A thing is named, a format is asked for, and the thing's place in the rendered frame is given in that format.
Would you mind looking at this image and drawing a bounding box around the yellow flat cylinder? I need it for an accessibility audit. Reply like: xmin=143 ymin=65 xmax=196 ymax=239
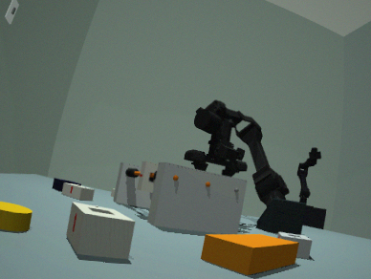
xmin=0 ymin=202 xmax=32 ymax=231

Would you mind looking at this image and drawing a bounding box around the orange rectangular block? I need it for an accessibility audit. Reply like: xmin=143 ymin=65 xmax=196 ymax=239
xmin=201 ymin=234 xmax=299 ymax=275

